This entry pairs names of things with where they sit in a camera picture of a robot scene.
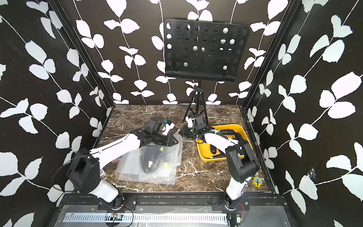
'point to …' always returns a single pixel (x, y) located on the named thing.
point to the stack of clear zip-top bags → (130, 166)
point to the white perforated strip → (147, 217)
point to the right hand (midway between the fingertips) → (177, 130)
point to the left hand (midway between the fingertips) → (177, 140)
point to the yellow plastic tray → (203, 147)
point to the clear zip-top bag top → (152, 164)
